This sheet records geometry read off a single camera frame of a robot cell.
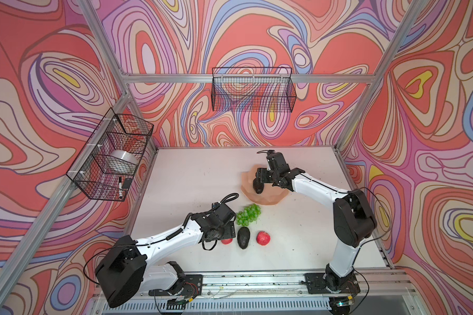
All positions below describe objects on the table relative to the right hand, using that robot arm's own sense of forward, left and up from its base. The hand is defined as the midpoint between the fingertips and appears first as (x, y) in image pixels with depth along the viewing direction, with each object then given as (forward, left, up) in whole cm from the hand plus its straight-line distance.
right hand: (264, 177), depth 93 cm
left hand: (-24, +17, -7) cm, 30 cm away
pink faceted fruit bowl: (-4, -4, -9) cm, 11 cm away
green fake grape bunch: (-17, +8, -5) cm, 19 cm away
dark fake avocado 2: (-2, +3, -5) cm, 6 cm away
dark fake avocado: (-26, +11, -7) cm, 29 cm away
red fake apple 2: (-27, +3, -6) cm, 28 cm away
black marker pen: (-14, +57, +16) cm, 61 cm away
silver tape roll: (-8, +54, +24) cm, 60 cm away
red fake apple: (-27, +18, -8) cm, 34 cm away
